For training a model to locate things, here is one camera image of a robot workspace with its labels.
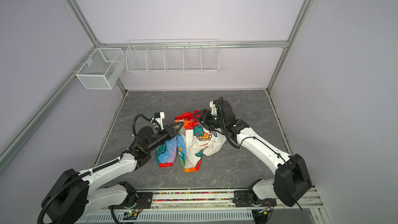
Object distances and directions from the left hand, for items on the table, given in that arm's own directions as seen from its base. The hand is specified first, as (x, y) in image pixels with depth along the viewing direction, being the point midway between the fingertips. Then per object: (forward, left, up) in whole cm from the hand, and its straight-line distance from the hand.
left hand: (184, 125), depth 76 cm
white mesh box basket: (+43, +52, +4) cm, 68 cm away
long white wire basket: (+51, +6, +6) cm, 51 cm away
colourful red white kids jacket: (-4, -3, -10) cm, 11 cm away
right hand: (+3, -5, +2) cm, 6 cm away
